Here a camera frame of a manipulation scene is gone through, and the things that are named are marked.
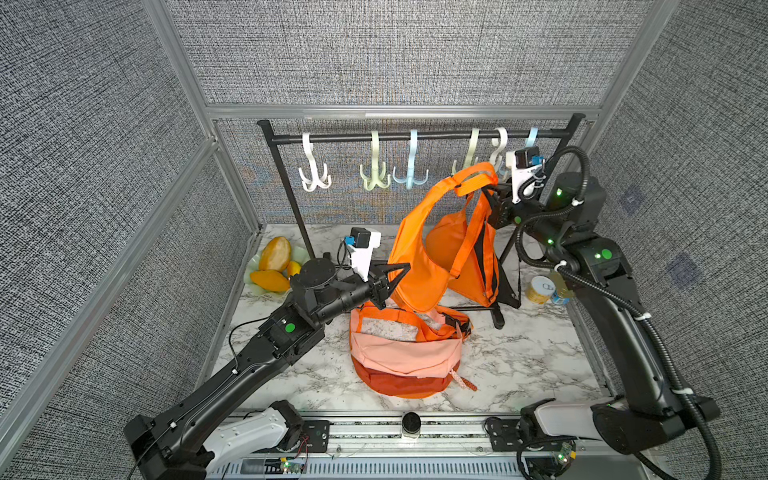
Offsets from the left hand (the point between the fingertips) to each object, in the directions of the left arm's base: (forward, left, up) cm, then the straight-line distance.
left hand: (415, 265), depth 57 cm
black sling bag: (+11, -31, -30) cm, 45 cm away
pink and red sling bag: (-6, +1, -31) cm, 31 cm away
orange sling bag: (+22, -12, -16) cm, 30 cm away
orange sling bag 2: (+3, -2, -10) cm, 11 cm away
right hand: (+14, -16, +10) cm, 24 cm away
